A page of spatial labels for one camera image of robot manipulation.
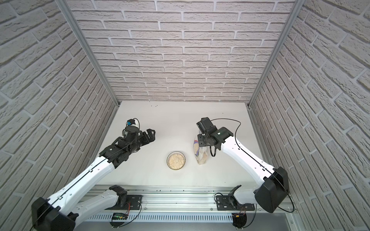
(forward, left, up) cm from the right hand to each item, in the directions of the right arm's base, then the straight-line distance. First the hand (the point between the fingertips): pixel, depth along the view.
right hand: (200, 139), depth 79 cm
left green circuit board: (-31, +44, -18) cm, 57 cm away
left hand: (+6, +29, +4) cm, 30 cm away
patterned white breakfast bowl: (-7, +15, -11) cm, 20 cm away
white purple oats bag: (-6, 0, -4) cm, 7 cm away
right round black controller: (-37, -16, -17) cm, 44 cm away
